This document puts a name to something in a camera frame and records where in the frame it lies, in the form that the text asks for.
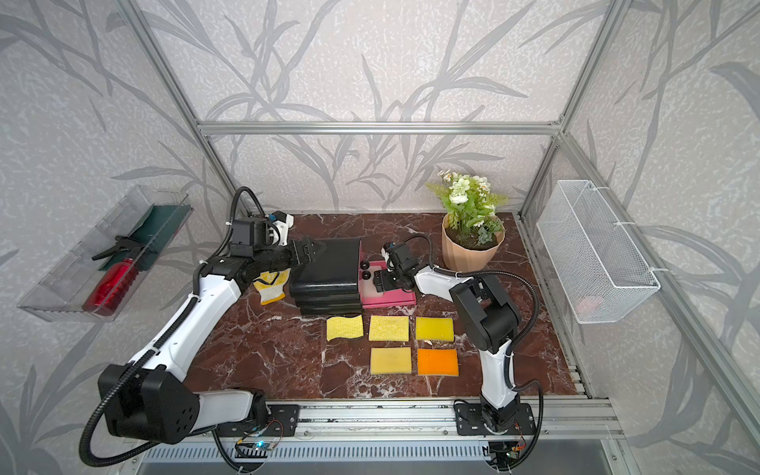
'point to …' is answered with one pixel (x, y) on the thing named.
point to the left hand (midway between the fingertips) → (314, 249)
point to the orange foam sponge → (437, 361)
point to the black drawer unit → (332, 282)
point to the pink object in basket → (588, 305)
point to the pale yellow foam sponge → (390, 360)
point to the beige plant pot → (467, 260)
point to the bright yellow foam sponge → (434, 329)
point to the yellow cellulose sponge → (386, 328)
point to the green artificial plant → (471, 207)
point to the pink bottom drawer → (392, 298)
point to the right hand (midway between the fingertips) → (382, 277)
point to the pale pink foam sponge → (368, 289)
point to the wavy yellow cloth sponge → (348, 327)
